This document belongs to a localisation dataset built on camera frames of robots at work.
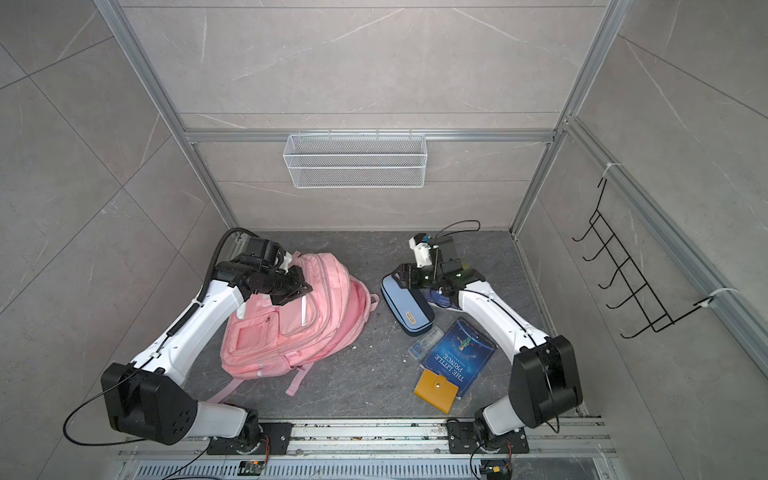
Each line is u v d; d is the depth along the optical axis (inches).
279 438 28.7
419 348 34.6
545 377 16.2
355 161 39.7
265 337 32.1
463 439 28.7
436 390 31.2
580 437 29.4
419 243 29.7
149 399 15.7
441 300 38.9
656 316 22.5
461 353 34.5
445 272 25.4
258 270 23.9
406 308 36.8
